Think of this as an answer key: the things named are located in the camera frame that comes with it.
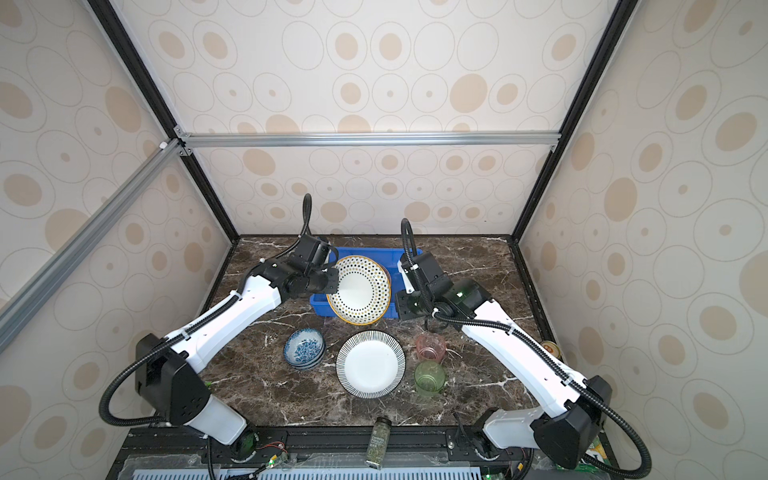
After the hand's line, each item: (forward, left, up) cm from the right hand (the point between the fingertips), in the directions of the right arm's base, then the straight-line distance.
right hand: (401, 301), depth 74 cm
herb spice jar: (-28, +6, -19) cm, 34 cm away
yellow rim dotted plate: (+11, +11, -10) cm, 18 cm away
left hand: (+10, +16, -1) cm, 19 cm away
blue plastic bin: (+29, +3, -16) cm, 33 cm away
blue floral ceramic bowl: (-4, +28, -18) cm, 34 cm away
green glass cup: (-11, -8, -23) cm, 27 cm away
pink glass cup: (-2, -9, -22) cm, 24 cm away
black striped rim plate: (-8, +9, -21) cm, 24 cm away
